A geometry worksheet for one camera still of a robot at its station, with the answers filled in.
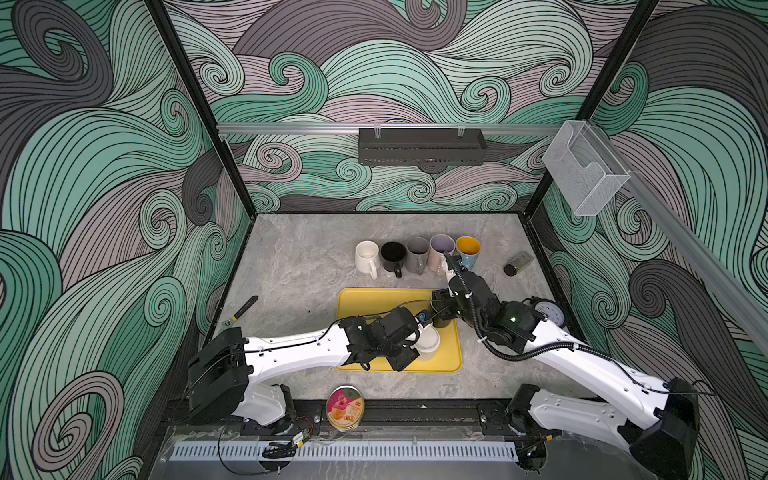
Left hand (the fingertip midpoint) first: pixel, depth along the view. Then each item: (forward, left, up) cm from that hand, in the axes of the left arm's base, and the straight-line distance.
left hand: (410, 344), depth 77 cm
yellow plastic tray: (+19, +10, -14) cm, 26 cm away
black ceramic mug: (+2, -6, +16) cm, 17 cm away
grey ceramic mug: (+29, -4, +1) cm, 29 cm away
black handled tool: (+9, +55, -10) cm, 56 cm away
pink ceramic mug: (+35, -12, -1) cm, 37 cm away
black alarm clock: (+14, -45, -6) cm, 47 cm away
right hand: (+10, -7, +9) cm, 15 cm away
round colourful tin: (-14, +17, -5) cm, 22 cm away
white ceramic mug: (+1, -5, -1) cm, 5 cm away
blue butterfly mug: (+34, -22, -2) cm, 40 cm away
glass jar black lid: (+31, -40, -5) cm, 51 cm away
